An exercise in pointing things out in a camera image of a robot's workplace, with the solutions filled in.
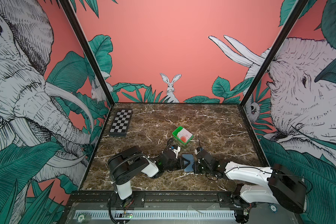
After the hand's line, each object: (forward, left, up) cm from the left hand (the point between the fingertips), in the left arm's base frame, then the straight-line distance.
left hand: (191, 162), depth 84 cm
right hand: (-1, 0, -2) cm, 2 cm away
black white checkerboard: (+33, +49, -1) cm, 60 cm away
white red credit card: (+19, +2, +1) cm, 19 cm away
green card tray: (+23, +8, -1) cm, 24 cm away
